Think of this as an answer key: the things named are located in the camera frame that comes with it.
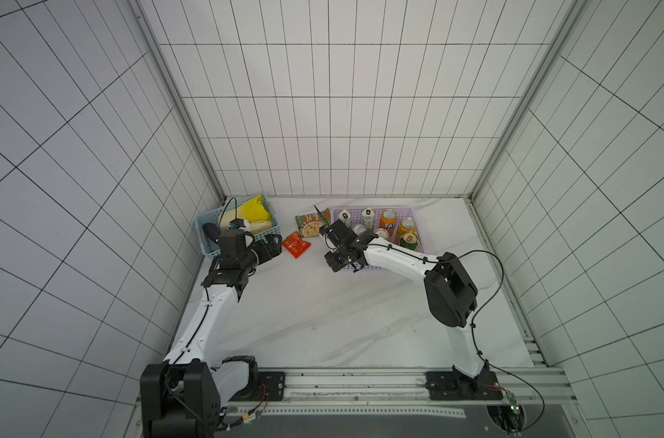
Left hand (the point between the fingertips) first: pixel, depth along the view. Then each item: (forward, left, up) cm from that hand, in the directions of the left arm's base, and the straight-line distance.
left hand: (268, 247), depth 84 cm
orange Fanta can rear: (+16, -41, -6) cm, 44 cm away
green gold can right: (+7, -47, -5) cm, 48 cm away
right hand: (+1, -17, -10) cm, 19 cm away
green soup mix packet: (+21, -10, -15) cm, 28 cm away
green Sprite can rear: (+11, -30, -5) cm, 32 cm away
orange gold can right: (+13, -47, -5) cm, 50 cm away
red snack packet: (+11, -6, -15) cm, 19 cm away
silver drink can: (+14, -33, -3) cm, 36 cm away
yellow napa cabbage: (+21, +10, -7) cm, 25 cm away
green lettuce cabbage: (+15, +9, -8) cm, 19 cm away
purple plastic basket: (+24, -48, -10) cm, 54 cm away
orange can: (+9, -38, -4) cm, 39 cm away
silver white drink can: (+15, -25, -2) cm, 29 cm away
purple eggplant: (+17, +28, -14) cm, 36 cm away
